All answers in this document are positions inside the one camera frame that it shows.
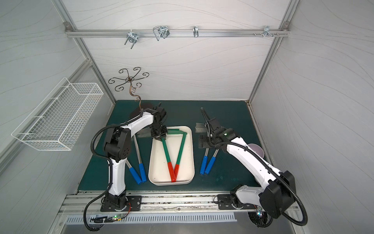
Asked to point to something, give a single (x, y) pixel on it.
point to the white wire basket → (58, 121)
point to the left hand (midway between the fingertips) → (166, 139)
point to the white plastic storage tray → (159, 172)
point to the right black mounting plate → (228, 202)
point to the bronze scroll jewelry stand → (133, 86)
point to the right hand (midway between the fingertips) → (206, 142)
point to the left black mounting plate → (134, 204)
